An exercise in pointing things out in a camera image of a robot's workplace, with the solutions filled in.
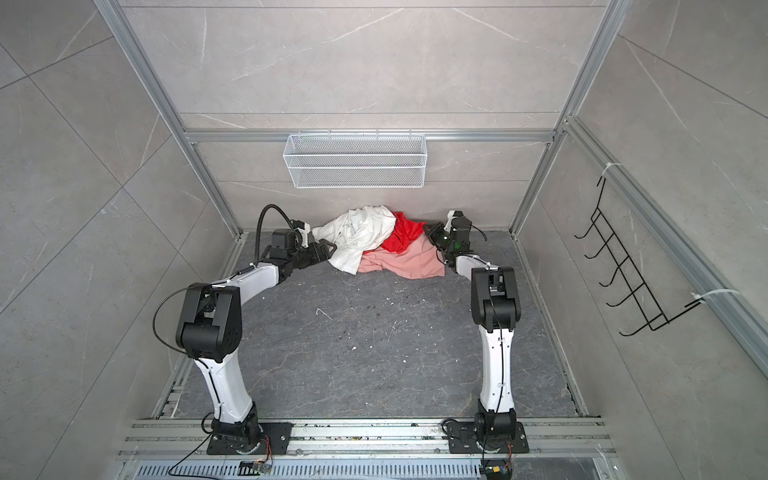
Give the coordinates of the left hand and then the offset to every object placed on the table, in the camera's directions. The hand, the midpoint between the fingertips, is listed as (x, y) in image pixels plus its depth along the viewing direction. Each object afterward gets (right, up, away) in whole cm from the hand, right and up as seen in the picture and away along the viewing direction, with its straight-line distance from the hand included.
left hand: (328, 243), depth 98 cm
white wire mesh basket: (+8, +28, +2) cm, 29 cm away
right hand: (+32, +8, +7) cm, 34 cm away
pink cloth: (+33, -6, +9) cm, 34 cm away
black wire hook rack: (+74, -17, -40) cm, 86 cm away
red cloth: (+26, +4, +6) cm, 27 cm away
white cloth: (+8, +4, +9) cm, 13 cm away
